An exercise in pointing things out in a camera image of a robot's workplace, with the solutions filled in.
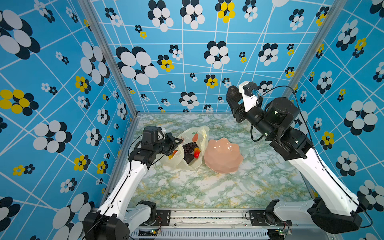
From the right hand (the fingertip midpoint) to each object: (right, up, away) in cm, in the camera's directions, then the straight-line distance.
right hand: (235, 94), depth 55 cm
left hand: (-21, -18, +19) cm, 34 cm away
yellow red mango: (-15, -29, +38) cm, 49 cm away
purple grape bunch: (-19, -26, +41) cm, 52 cm away
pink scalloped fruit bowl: (+2, -30, +36) cm, 47 cm away
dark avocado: (-19, -32, +35) cm, 51 cm away
